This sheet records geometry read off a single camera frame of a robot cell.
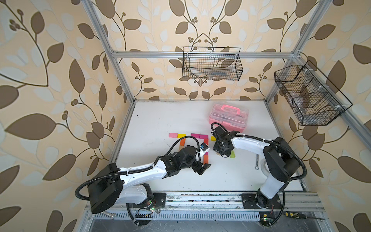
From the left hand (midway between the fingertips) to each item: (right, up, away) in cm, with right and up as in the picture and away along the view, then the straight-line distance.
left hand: (204, 156), depth 78 cm
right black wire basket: (+57, +31, -3) cm, 65 cm away
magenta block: (-3, +8, +21) cm, 23 cm away
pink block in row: (-20, +8, +21) cm, 30 cm away
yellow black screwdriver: (+44, -25, -10) cm, 52 cm away
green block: (+19, -3, +13) cm, 24 cm away
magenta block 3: (+3, -2, +13) cm, 13 cm away
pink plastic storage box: (+23, +21, +20) cm, 37 cm away
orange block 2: (+2, -5, +11) cm, 12 cm away
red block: (+3, +5, +18) cm, 19 cm away
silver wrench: (-47, -27, -8) cm, 54 cm away
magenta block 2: (+2, +8, +21) cm, 22 cm away
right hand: (+9, -1, +14) cm, 17 cm away
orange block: (-13, +4, +18) cm, 22 cm away
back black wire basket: (+7, +58, +18) cm, 61 cm away
